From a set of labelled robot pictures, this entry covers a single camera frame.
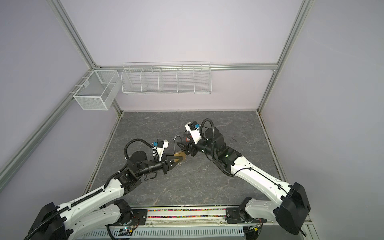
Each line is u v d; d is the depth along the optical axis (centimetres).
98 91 99
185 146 62
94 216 55
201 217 75
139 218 74
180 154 69
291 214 38
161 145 64
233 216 74
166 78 99
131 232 71
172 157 68
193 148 62
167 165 63
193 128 60
